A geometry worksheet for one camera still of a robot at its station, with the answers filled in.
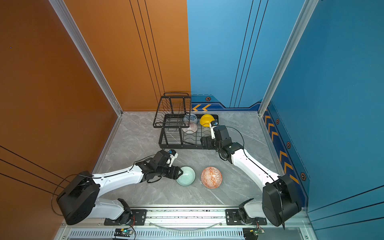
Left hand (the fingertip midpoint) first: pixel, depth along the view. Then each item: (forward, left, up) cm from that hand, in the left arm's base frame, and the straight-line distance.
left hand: (179, 170), depth 85 cm
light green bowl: (-3, -5, -2) cm, 6 cm away
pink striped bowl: (+31, -6, 0) cm, 32 cm away
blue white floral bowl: (+40, -5, +2) cm, 40 cm away
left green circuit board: (-29, +25, -6) cm, 39 cm away
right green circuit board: (-29, -36, -4) cm, 46 cm away
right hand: (+15, -16, +12) cm, 25 cm away
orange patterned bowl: (-3, -18, -2) cm, 19 cm away
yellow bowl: (+38, -16, +2) cm, 41 cm away
